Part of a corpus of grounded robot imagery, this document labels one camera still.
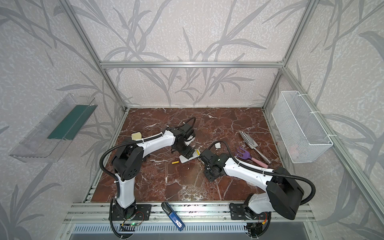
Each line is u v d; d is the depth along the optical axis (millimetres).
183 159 912
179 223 679
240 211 738
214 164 614
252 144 985
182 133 690
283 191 413
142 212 723
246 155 937
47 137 639
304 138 608
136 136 1025
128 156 556
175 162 912
